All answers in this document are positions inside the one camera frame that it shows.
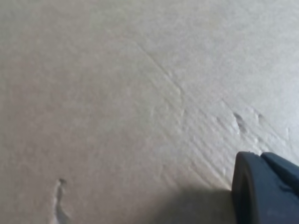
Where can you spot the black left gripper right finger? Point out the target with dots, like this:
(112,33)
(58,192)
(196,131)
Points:
(279,179)

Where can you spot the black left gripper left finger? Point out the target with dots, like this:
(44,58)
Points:
(245,191)

